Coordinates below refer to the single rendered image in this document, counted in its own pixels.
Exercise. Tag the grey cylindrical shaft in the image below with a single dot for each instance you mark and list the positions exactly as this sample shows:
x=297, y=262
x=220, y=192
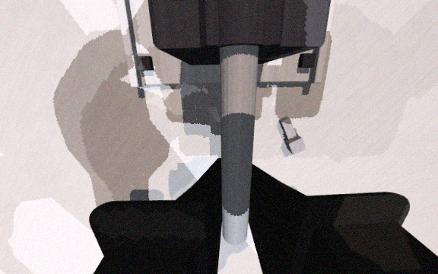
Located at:
x=238, y=81

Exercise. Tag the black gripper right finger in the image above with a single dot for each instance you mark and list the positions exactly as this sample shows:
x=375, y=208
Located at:
x=282, y=220

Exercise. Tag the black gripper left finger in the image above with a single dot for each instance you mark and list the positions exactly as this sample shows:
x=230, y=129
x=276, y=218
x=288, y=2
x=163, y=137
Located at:
x=193, y=220

